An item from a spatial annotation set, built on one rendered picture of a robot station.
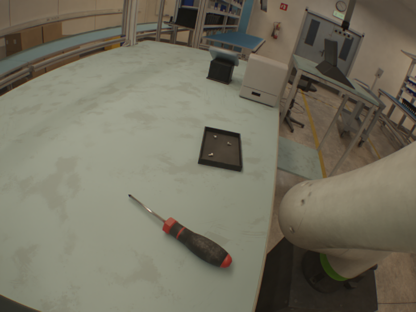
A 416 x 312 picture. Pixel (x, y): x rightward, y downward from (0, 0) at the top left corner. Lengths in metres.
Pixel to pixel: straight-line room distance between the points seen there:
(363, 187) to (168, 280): 0.23
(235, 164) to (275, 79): 0.35
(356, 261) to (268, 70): 0.55
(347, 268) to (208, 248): 0.33
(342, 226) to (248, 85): 0.52
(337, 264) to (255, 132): 0.37
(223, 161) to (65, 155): 0.30
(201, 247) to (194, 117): 0.34
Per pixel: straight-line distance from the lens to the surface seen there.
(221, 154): 0.40
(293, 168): 1.70
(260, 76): 0.65
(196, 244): 0.25
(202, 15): 2.54
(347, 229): 0.23
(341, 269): 0.50
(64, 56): 1.80
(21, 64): 1.66
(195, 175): 0.35
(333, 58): 1.31
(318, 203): 0.28
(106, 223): 0.30
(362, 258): 0.45
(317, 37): 6.54
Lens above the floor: 1.25
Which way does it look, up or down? 39 degrees down
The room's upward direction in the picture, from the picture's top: 13 degrees clockwise
